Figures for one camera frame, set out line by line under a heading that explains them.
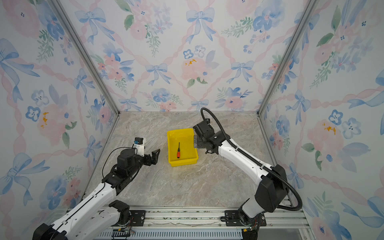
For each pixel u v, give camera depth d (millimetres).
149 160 713
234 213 753
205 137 604
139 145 682
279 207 451
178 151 977
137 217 744
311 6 689
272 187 413
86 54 860
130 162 618
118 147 644
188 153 960
